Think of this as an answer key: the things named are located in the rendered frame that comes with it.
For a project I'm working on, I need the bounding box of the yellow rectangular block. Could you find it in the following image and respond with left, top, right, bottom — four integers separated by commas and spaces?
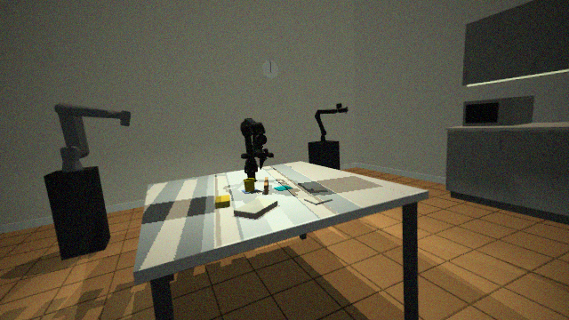
215, 195, 230, 208

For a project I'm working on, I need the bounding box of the yellow cup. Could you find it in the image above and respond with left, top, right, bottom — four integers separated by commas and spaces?
244, 178, 255, 192

